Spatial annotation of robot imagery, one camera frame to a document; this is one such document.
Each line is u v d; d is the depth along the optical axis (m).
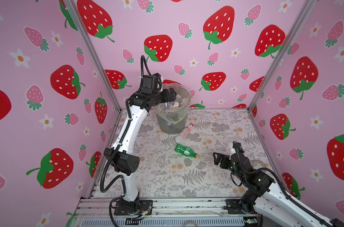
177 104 0.90
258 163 0.90
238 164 0.56
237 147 0.65
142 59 0.56
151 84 0.57
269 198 0.50
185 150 0.90
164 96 0.67
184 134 0.99
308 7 0.69
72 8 0.69
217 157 0.70
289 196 0.47
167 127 1.01
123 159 0.46
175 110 0.81
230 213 0.73
